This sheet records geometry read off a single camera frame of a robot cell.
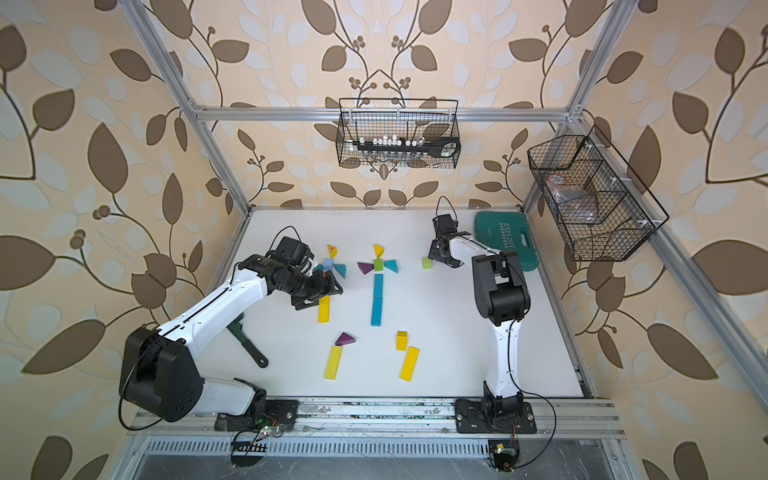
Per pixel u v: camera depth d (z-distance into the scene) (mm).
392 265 1018
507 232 1073
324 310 926
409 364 824
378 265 1019
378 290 968
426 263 1025
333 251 1052
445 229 865
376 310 935
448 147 823
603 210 727
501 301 569
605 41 752
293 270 663
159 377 417
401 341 866
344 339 861
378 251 1069
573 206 706
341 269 1018
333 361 845
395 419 752
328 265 1010
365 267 1019
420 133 964
